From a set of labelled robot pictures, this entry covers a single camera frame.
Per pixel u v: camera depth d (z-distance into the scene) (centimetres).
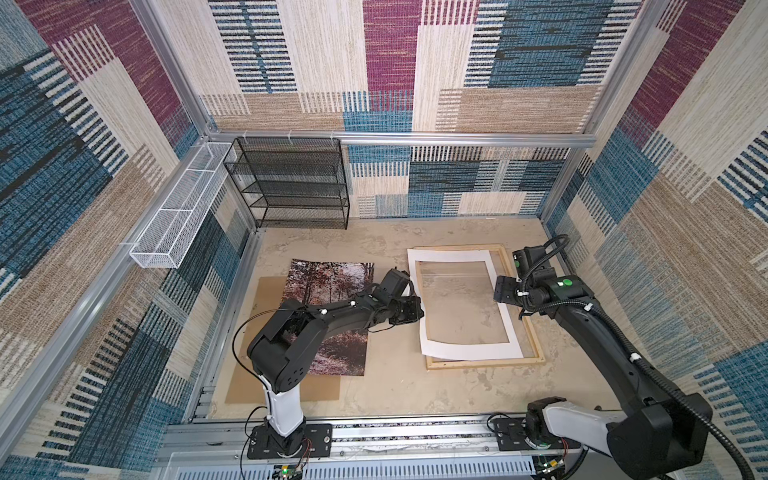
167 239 92
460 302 97
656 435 39
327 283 102
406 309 80
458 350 88
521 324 92
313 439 73
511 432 74
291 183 110
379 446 73
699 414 37
